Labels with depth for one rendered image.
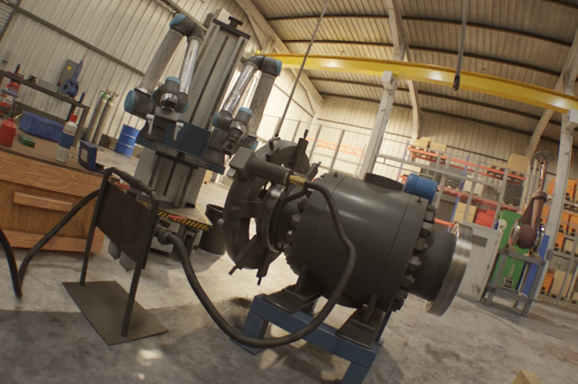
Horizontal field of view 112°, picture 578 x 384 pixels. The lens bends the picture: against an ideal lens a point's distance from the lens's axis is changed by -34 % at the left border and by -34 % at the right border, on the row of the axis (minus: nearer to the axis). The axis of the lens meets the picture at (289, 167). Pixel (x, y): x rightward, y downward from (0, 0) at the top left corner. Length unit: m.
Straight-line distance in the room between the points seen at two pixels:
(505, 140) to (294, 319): 15.12
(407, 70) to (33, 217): 9.68
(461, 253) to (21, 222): 1.90
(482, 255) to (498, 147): 11.04
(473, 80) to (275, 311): 9.00
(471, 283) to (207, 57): 4.68
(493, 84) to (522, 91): 0.94
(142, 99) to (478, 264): 4.83
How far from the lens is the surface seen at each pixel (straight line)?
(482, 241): 5.04
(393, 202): 1.30
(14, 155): 1.40
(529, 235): 5.26
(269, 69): 2.09
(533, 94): 9.73
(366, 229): 1.22
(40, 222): 1.55
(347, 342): 1.19
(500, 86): 9.60
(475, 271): 5.05
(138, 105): 1.97
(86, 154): 1.57
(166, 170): 2.28
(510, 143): 15.85
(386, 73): 9.66
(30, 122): 2.08
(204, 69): 2.36
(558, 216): 9.22
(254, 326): 1.33
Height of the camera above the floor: 0.72
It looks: 4 degrees up
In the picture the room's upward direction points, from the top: 19 degrees clockwise
